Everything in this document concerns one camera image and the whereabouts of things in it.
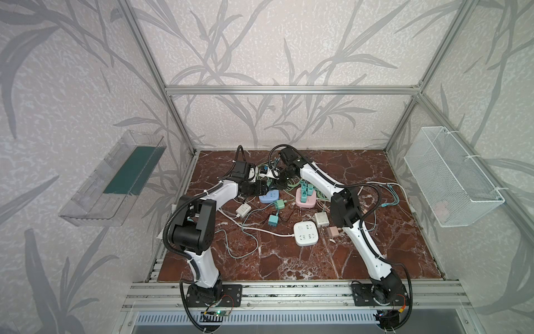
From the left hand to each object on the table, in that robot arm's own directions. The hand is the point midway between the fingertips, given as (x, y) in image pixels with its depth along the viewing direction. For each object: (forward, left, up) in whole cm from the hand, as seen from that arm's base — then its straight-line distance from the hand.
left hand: (264, 182), depth 96 cm
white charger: (-16, -25, -4) cm, 30 cm away
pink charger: (-21, -30, -5) cm, 37 cm away
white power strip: (-22, -18, -5) cm, 29 cm away
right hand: (+6, -2, -3) cm, 7 cm away
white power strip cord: (-20, 0, -8) cm, 22 cm away
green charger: (-8, -7, -6) cm, 12 cm away
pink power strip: (-6, -22, -5) cm, 23 cm away
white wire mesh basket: (-20, -61, +27) cm, 70 cm away
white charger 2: (-11, +9, -6) cm, 16 cm away
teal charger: (-16, -4, -6) cm, 17 cm away
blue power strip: (-4, -3, -6) cm, 8 cm away
